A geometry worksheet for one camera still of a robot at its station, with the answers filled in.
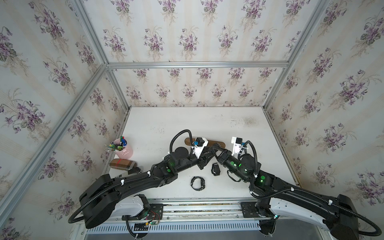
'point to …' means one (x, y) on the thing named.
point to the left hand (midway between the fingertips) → (213, 150)
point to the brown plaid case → (122, 164)
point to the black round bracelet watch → (202, 183)
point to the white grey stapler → (135, 170)
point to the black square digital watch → (215, 170)
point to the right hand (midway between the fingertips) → (213, 148)
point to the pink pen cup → (123, 150)
